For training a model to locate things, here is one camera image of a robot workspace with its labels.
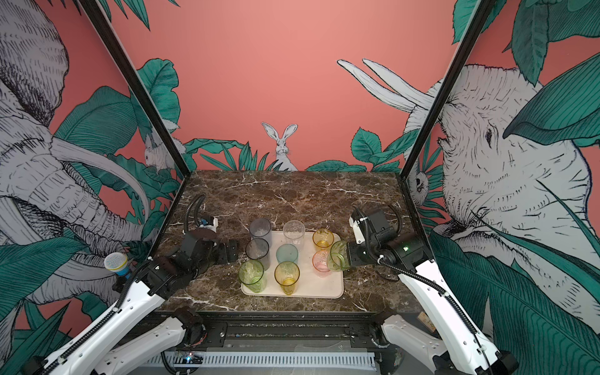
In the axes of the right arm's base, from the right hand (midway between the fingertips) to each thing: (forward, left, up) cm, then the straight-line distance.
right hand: (347, 249), depth 69 cm
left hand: (+5, +38, -3) cm, 39 cm away
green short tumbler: (0, +2, -8) cm, 8 cm away
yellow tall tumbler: (-3, +19, -12) cm, 23 cm away
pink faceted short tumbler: (+4, +7, -21) cm, 23 cm away
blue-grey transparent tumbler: (+20, +32, -21) cm, 43 cm away
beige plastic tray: (-3, +11, -24) cm, 27 cm away
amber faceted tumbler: (+15, +6, -21) cm, 26 cm away
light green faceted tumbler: (-1, +32, -19) cm, 38 cm away
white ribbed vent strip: (-26, +25, -22) cm, 42 cm away
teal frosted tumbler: (+7, +20, -18) cm, 28 cm away
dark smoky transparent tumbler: (+7, +30, -14) cm, 34 cm away
